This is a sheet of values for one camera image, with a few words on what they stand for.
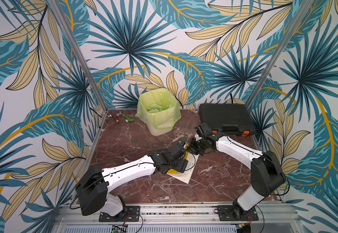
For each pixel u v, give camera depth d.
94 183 0.41
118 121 1.10
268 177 0.46
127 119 1.10
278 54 0.85
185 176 0.86
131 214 0.73
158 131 1.05
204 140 0.74
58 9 0.68
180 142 0.70
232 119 1.03
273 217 0.73
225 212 0.73
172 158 0.59
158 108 1.03
